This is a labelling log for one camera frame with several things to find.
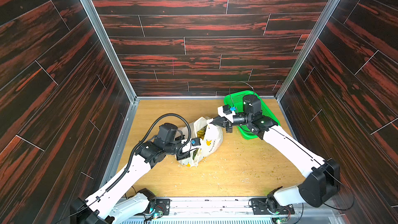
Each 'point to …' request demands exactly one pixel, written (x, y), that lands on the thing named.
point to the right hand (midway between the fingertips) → (210, 117)
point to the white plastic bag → (209, 143)
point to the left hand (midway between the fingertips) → (195, 145)
